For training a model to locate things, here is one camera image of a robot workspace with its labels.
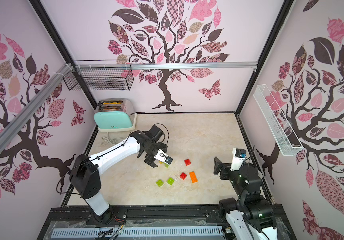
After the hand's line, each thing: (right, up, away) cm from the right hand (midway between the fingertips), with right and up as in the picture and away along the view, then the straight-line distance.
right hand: (224, 161), depth 67 cm
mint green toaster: (-64, +24, +32) cm, 76 cm away
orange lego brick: (-12, -15, +18) cm, 26 cm away
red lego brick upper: (-15, -6, +25) cm, 30 cm away
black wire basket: (-93, +65, +70) cm, 133 cm away
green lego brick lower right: (-26, -16, +18) cm, 35 cm away
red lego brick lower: (-18, -13, +19) cm, 29 cm away
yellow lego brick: (-30, -2, +6) cm, 31 cm away
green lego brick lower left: (-32, -17, +18) cm, 40 cm away
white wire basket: (+33, +12, +7) cm, 36 cm away
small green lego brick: (-28, -9, +25) cm, 39 cm away
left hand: (-33, -1, +17) cm, 37 cm away
